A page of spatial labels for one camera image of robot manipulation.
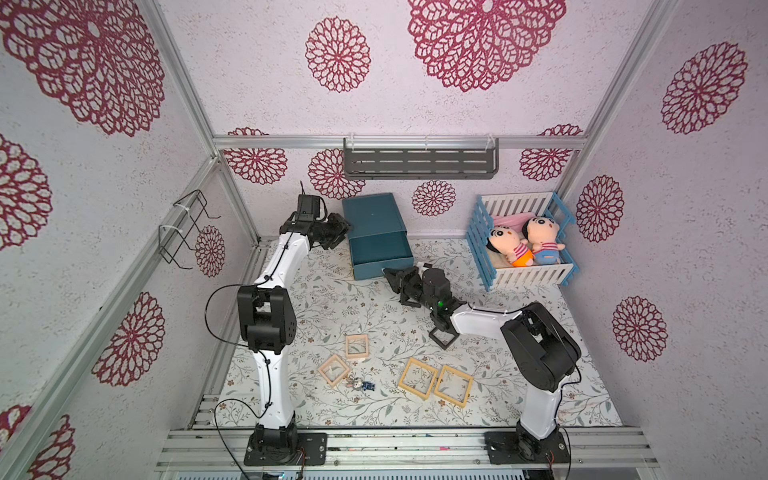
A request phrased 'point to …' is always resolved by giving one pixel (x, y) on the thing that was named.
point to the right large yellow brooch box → (464, 401)
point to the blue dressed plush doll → (543, 234)
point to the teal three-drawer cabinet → (378, 235)
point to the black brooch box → (439, 342)
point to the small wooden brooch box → (357, 346)
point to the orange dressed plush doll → (506, 242)
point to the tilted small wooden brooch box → (333, 369)
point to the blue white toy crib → (513, 210)
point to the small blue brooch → (368, 385)
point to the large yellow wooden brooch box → (418, 377)
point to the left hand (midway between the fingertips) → (351, 229)
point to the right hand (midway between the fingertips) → (386, 267)
